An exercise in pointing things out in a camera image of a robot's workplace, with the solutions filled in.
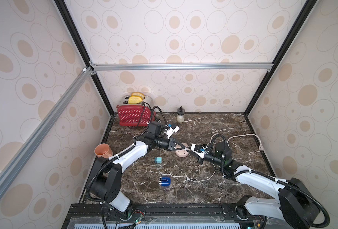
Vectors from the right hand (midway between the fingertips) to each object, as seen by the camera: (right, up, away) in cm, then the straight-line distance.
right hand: (187, 150), depth 77 cm
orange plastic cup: (-55, -3, +20) cm, 58 cm away
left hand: (-1, +1, -3) cm, 3 cm away
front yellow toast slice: (-35, +32, +25) cm, 54 cm away
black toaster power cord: (-21, +18, +36) cm, 45 cm away
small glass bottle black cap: (-2, +22, +32) cm, 39 cm away
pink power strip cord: (+54, -2, +22) cm, 58 cm away
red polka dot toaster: (-35, +21, +26) cm, 49 cm away
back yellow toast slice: (-34, +37, +29) cm, 58 cm away
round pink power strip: (-2, -5, +17) cm, 18 cm away
